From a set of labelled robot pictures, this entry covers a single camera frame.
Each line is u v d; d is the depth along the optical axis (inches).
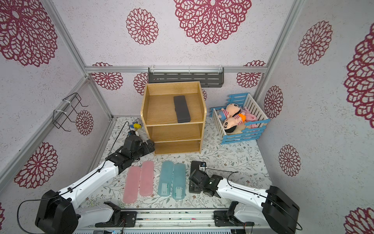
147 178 35.0
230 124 39.3
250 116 40.6
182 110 30.7
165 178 34.2
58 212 15.5
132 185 33.6
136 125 44.5
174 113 31.1
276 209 16.0
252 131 39.5
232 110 42.0
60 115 28.7
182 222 28.7
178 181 34.5
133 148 25.0
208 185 23.1
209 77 37.3
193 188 29.3
